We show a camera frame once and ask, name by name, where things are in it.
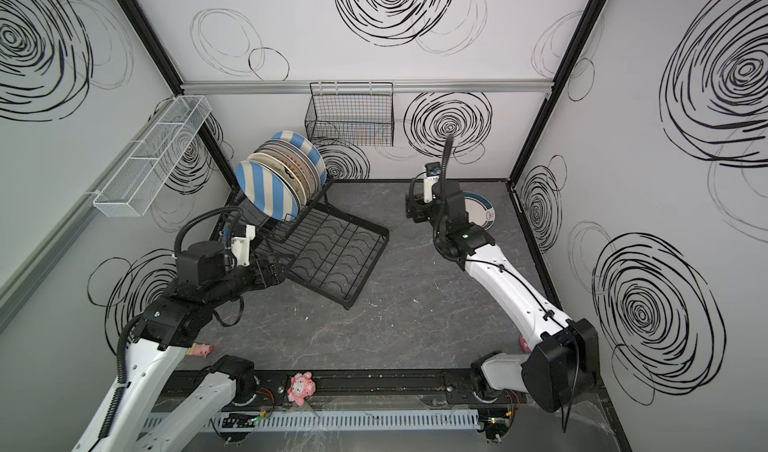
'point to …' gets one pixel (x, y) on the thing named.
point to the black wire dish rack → (324, 249)
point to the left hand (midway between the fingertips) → (284, 260)
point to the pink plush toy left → (302, 386)
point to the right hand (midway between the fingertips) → (418, 191)
